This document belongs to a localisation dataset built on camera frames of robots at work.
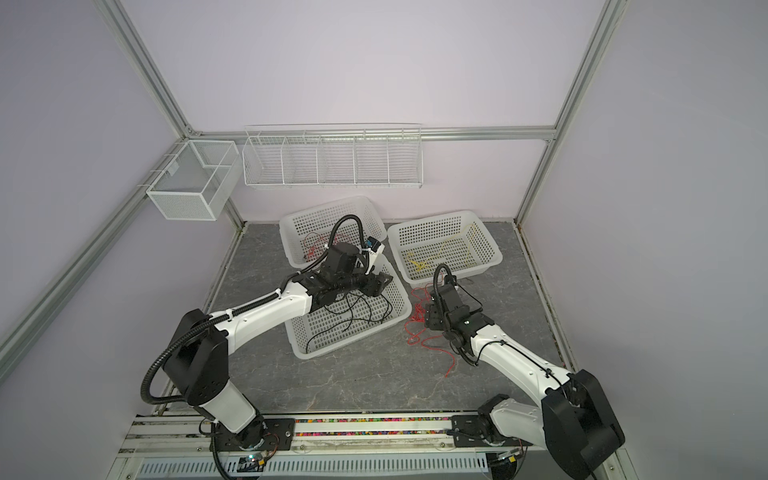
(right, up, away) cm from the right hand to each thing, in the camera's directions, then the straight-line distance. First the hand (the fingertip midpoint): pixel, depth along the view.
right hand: (443, 312), depth 87 cm
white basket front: (-42, -5, +2) cm, 43 cm away
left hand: (-17, +11, -3) cm, 21 cm away
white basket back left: (-41, +30, +29) cm, 58 cm away
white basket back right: (+11, +22, +29) cm, 38 cm away
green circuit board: (-49, -34, -15) cm, 61 cm away
